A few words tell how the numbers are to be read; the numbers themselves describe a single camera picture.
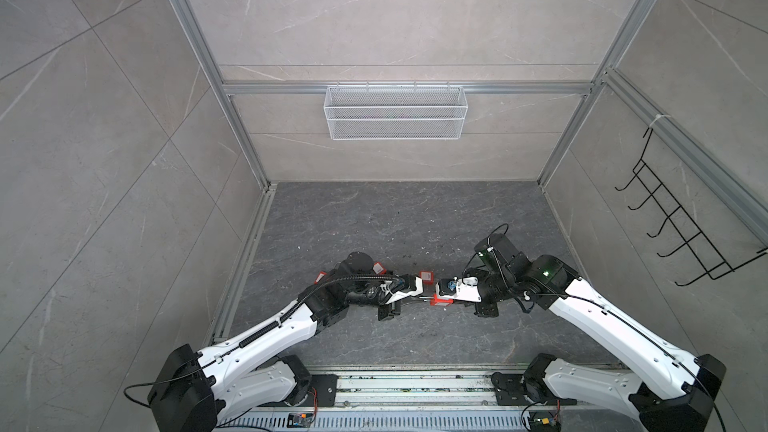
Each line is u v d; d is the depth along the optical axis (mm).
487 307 605
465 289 593
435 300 685
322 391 732
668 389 390
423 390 747
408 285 562
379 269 945
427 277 926
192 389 386
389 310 604
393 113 1009
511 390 745
